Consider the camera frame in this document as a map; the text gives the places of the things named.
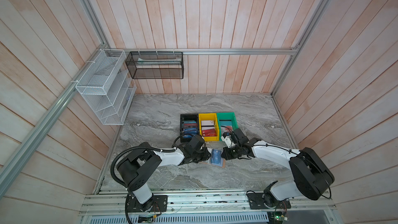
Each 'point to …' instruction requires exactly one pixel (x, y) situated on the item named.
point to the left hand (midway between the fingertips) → (210, 158)
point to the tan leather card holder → (208, 160)
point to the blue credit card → (216, 159)
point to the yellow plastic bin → (209, 116)
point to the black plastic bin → (193, 117)
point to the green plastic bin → (227, 116)
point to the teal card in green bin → (226, 123)
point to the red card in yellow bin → (209, 132)
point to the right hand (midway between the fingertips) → (222, 154)
